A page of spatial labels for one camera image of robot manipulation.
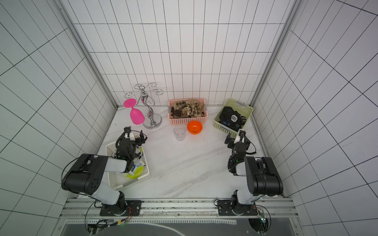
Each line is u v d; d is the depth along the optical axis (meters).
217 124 1.01
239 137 0.76
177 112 1.07
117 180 0.81
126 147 0.69
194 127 1.02
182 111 1.07
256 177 0.45
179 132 1.00
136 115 0.88
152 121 1.10
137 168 0.81
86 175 0.46
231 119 1.00
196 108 1.09
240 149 0.76
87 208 0.74
